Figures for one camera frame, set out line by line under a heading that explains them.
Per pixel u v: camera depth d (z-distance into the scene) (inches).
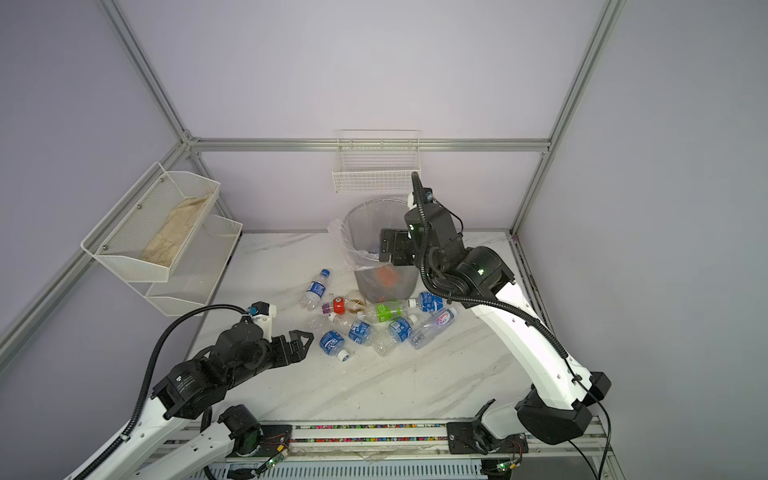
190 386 18.3
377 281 35.5
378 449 28.8
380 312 36.0
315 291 38.1
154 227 31.4
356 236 36.7
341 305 37.5
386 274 34.9
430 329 35.9
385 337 35.8
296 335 25.1
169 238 30.8
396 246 21.2
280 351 24.2
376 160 36.8
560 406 14.8
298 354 24.5
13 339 19.4
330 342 33.2
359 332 34.3
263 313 24.8
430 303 37.5
